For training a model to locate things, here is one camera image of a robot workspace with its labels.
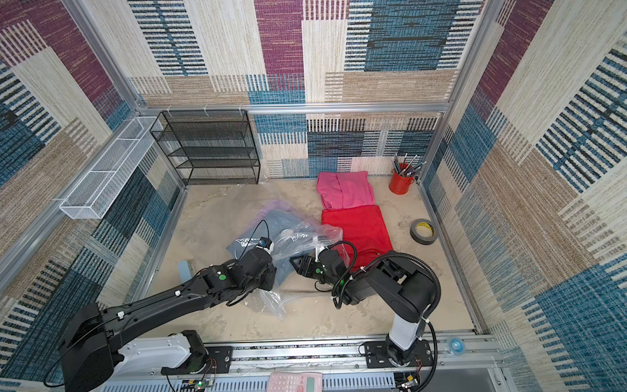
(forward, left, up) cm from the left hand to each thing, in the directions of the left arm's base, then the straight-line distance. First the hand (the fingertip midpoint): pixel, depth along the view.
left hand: (275, 271), depth 81 cm
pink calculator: (-29, -5, -8) cm, 31 cm away
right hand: (+5, -7, -5) cm, 10 cm away
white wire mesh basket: (+12, +50, +24) cm, 57 cm away
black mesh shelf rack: (+54, +32, +9) cm, 64 cm away
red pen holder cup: (+44, -52, -5) cm, 69 cm away
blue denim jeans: (+13, -4, +2) cm, 13 cm away
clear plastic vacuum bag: (+10, -15, +6) cm, 19 cm away
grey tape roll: (+16, -56, -8) cm, 59 cm away
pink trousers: (+38, -27, -2) cm, 47 cm away
